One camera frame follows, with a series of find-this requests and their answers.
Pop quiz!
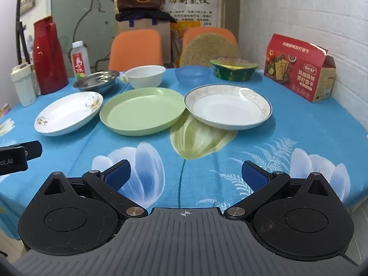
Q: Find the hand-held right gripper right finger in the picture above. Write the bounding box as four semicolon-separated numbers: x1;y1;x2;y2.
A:
224;160;330;219

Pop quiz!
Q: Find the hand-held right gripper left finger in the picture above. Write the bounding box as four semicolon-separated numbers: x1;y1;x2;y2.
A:
42;159;148;219

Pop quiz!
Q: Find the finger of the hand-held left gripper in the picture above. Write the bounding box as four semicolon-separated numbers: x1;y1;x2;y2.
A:
0;141;43;160

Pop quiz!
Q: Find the white floral oval plate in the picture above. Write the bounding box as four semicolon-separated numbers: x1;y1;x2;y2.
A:
34;91;103;136

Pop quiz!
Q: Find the light green plate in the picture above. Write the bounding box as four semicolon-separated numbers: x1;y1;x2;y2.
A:
99;88;186;136

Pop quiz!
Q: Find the stainless steel bowl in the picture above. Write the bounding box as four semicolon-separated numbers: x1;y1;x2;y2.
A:
73;70;120;95

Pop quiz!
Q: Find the white ceramic bowl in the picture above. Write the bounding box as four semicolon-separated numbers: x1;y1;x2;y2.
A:
120;65;167;89

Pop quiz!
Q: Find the translucent blue bowl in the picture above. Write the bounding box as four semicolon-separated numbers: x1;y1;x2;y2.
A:
175;66;211;86

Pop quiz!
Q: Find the blue floral tablecloth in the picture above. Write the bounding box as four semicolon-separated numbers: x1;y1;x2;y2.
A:
0;66;368;238

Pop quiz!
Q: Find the white travel tumbler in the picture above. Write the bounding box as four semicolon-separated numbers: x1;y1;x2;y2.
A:
11;62;37;107

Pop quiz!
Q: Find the red thermos jug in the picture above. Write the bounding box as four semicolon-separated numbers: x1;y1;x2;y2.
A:
32;17;69;95

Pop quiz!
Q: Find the clear red-label drink bottle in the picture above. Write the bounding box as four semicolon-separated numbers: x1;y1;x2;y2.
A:
71;41;91;80

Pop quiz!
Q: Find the green instant noodle bowl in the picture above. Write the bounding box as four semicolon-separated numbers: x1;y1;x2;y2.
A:
209;57;259;81

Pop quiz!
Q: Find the red cracker box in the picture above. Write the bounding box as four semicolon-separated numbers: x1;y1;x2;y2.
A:
264;33;336;103

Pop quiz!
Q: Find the black pole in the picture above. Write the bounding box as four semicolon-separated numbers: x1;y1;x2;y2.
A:
16;0;31;64

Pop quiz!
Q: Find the orange chair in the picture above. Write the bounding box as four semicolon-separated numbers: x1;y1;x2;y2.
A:
109;29;163;71
182;27;239;61

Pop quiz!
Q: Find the woven straw seat cushion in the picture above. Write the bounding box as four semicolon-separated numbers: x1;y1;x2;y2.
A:
180;33;240;68

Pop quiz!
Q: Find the kraft paper bag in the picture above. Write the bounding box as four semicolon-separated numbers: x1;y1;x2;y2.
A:
117;17;172;65

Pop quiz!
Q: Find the yellow snack bag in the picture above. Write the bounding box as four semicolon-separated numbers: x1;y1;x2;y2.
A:
170;20;202;64

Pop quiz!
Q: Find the black cloth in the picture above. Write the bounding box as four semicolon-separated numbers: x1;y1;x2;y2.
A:
115;9;178;23

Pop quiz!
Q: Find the wall air conditioner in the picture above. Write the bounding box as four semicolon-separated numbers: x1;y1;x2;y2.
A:
19;0;36;14

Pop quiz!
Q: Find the white framed wall poster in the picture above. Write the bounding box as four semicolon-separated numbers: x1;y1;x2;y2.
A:
161;0;224;29

